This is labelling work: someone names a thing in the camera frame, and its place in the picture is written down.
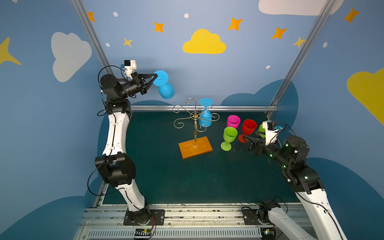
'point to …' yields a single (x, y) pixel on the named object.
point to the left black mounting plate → (157, 218)
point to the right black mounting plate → (250, 217)
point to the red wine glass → (249, 126)
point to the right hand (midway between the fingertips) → (252, 132)
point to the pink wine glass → (233, 121)
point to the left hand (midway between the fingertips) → (156, 74)
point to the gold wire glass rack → (199, 125)
